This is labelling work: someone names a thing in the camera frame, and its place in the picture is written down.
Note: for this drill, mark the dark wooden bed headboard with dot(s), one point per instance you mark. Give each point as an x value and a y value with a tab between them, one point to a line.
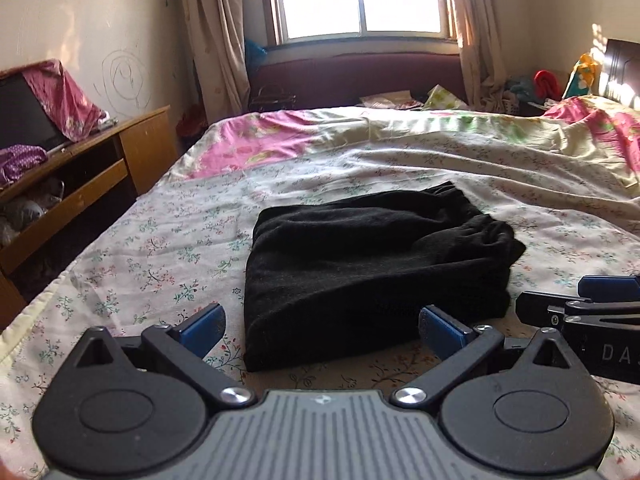
622	67

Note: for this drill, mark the blue plastic bag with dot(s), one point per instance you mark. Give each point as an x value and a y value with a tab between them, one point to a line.
255	52

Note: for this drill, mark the yellow cartoon print bag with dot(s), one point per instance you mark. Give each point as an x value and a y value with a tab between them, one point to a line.
582	75

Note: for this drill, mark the wooden desk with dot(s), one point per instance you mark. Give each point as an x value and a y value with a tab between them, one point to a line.
145	150

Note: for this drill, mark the green white packet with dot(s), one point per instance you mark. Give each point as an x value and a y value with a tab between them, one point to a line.
445	97

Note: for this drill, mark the grey plastic bag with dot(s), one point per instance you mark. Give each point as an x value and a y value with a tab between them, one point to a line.
25	210

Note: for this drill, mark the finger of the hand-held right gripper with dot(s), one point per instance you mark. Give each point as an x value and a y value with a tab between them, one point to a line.
535	305
610	286

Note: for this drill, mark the purple dotted cloth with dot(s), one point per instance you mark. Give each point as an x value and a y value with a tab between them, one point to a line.
20	162

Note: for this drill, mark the black handbag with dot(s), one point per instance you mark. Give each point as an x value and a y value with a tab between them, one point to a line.
275	100

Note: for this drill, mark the white floral bedsheet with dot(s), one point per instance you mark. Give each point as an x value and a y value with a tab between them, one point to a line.
150	240

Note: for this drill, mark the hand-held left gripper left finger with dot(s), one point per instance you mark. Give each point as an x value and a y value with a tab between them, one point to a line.
202	329

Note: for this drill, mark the heap of clothes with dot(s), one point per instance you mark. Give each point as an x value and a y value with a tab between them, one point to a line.
520	90

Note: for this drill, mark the red cloth item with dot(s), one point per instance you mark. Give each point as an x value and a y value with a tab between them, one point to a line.
546	82

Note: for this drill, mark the dark red bag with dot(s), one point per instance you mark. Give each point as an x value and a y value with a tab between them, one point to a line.
190	121

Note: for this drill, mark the black monitor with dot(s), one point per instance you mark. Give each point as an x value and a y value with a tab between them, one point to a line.
25	115

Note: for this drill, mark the pink floral cloth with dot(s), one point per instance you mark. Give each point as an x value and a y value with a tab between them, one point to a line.
65	100

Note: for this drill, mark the black pants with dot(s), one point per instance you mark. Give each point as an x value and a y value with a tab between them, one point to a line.
360	265

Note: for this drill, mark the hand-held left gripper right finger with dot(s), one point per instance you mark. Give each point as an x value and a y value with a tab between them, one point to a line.
442	332

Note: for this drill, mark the beige curtain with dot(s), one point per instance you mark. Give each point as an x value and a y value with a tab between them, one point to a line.
215	35
475	25

